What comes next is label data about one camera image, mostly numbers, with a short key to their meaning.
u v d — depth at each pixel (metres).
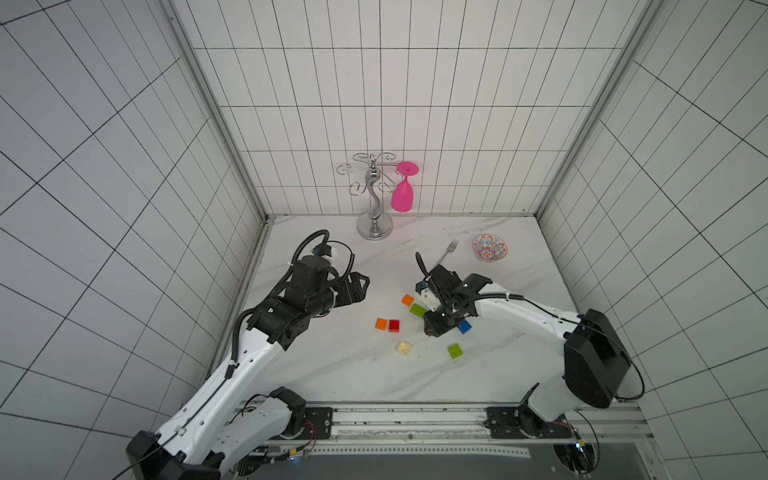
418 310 0.92
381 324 0.90
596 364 0.43
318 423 0.72
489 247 1.07
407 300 0.94
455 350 0.84
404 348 0.85
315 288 0.54
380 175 0.96
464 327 0.88
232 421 0.52
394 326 0.87
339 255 0.67
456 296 0.61
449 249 1.10
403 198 1.04
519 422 0.65
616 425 0.74
